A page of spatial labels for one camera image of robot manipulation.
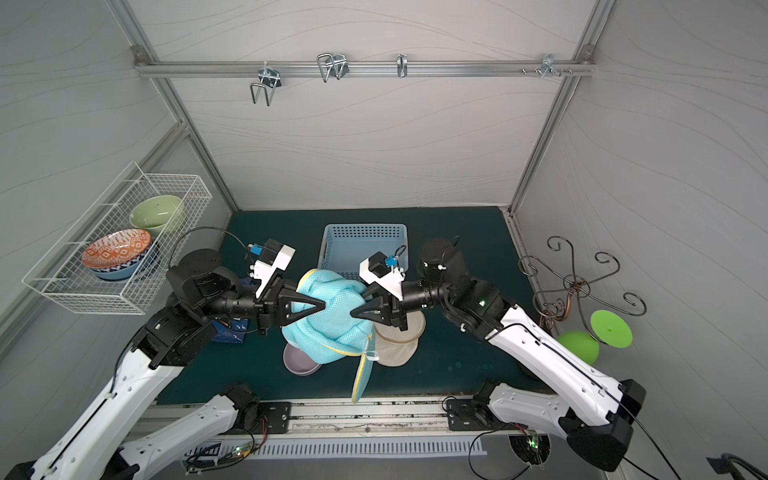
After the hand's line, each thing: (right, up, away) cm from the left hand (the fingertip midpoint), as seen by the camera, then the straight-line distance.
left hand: (320, 310), depth 50 cm
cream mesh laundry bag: (+13, -18, +31) cm, 39 cm away
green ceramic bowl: (-47, +18, +23) cm, 56 cm away
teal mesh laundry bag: (+2, -5, +3) cm, 6 cm away
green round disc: (+54, -5, +5) cm, 55 cm away
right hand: (+7, 0, +1) cm, 7 cm away
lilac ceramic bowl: (-14, -22, +31) cm, 40 cm away
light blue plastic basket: (-6, +8, +59) cm, 60 cm away
